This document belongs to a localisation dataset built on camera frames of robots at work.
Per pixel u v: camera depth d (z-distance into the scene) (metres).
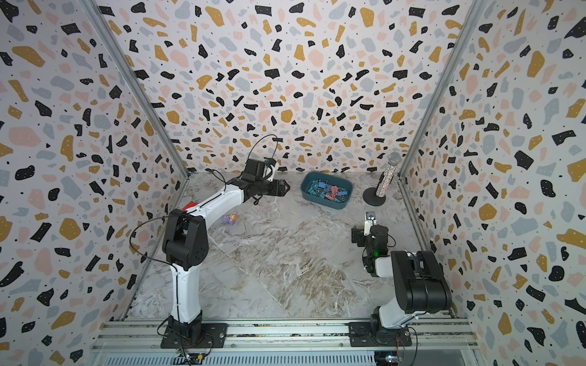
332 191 1.11
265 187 0.84
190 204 1.06
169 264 0.56
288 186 0.94
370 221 0.83
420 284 0.46
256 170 0.78
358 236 0.87
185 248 0.54
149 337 0.75
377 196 1.03
